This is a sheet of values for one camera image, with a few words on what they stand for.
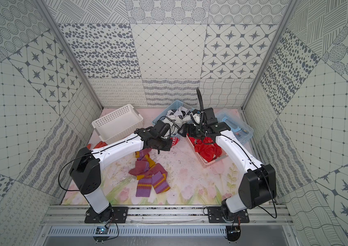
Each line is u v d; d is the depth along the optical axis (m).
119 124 1.10
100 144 0.98
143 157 0.88
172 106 1.14
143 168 0.86
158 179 0.84
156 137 0.66
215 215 0.73
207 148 0.90
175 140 0.86
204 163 0.84
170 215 0.76
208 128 0.60
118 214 0.75
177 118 1.06
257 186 0.42
